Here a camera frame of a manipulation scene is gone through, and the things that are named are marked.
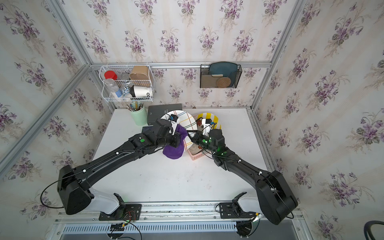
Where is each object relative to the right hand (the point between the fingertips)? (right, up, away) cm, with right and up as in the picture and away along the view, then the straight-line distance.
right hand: (186, 132), depth 76 cm
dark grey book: (-26, +13, +37) cm, 47 cm away
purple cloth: (-7, -10, -2) cm, 12 cm away
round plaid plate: (0, +7, +4) cm, 8 cm away
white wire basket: (-38, +30, +18) cm, 52 cm away
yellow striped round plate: (+14, +10, +25) cm, 31 cm away
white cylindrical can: (-29, +25, +18) cm, 42 cm away
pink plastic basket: (+5, -14, +17) cm, 23 cm away
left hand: (-1, -3, 0) cm, 3 cm away
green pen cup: (-33, +11, +23) cm, 42 cm away
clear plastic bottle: (-46, +27, +14) cm, 55 cm away
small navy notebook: (-31, 0, +30) cm, 43 cm away
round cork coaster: (+24, +32, +22) cm, 45 cm away
